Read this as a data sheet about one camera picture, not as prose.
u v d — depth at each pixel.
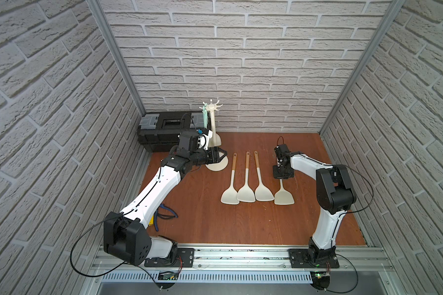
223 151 0.74
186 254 0.74
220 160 0.70
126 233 0.40
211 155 0.67
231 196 0.90
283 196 0.90
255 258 0.76
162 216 0.85
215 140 0.92
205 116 0.75
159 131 0.96
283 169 0.83
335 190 0.52
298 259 0.73
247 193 0.92
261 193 0.90
